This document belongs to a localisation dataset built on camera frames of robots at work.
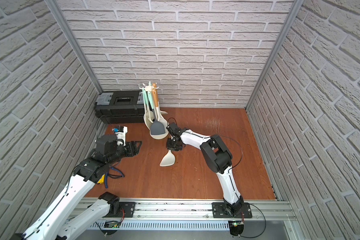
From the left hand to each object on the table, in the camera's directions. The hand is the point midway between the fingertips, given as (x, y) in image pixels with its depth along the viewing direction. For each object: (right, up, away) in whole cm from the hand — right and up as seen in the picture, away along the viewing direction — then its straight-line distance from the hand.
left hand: (138, 139), depth 73 cm
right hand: (+14, -8, +23) cm, 28 cm away
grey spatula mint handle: (+6, +5, +17) cm, 18 cm away
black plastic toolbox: (-21, +19, +26) cm, 39 cm away
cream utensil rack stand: (+11, +8, +17) cm, 22 cm away
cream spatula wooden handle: (+13, -15, +17) cm, 26 cm away
